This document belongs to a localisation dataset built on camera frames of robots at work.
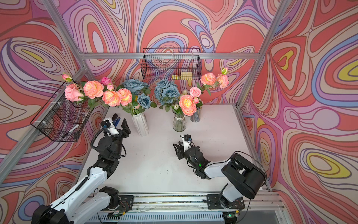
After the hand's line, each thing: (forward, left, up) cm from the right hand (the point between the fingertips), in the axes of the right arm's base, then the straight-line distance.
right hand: (176, 147), depth 85 cm
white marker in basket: (+2, +56, +18) cm, 59 cm away
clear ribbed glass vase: (+20, -2, 0) cm, 20 cm away
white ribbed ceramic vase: (+14, +23, +8) cm, 28 cm away
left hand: (+6, +29, +20) cm, 36 cm away
